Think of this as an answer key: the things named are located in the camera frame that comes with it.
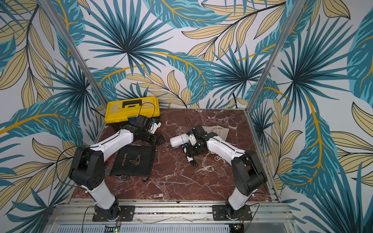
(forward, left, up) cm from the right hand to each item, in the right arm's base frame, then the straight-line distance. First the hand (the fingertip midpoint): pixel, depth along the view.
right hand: (191, 152), depth 89 cm
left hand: (+6, +19, +4) cm, 21 cm away
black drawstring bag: (-2, +36, -4) cm, 36 cm away
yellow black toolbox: (+25, +46, +12) cm, 54 cm away
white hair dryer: (+9, +5, 0) cm, 11 cm away
